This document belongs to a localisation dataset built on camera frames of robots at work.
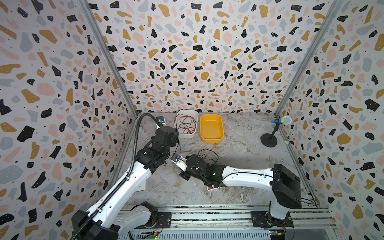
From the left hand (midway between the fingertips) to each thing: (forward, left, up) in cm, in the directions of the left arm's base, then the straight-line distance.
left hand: (166, 130), depth 73 cm
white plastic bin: (+38, -12, -28) cm, 49 cm away
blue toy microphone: (+10, -65, -5) cm, 66 cm away
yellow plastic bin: (+25, -26, -30) cm, 46 cm away
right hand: (-11, -3, -10) cm, 16 cm away
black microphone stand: (+13, -66, -29) cm, 74 cm away
